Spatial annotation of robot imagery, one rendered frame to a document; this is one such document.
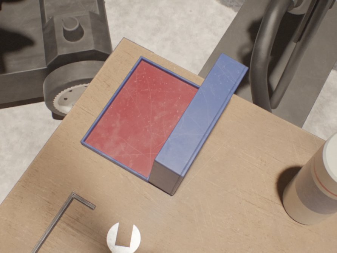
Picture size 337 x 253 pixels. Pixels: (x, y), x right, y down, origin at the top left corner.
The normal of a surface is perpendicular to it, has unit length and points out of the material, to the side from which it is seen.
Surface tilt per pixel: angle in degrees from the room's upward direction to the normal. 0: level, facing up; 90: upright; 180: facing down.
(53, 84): 43
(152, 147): 0
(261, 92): 57
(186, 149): 7
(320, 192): 90
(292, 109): 0
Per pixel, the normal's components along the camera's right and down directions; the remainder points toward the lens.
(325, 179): -0.84, 0.50
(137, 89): 0.00, -0.39
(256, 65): -0.51, 0.27
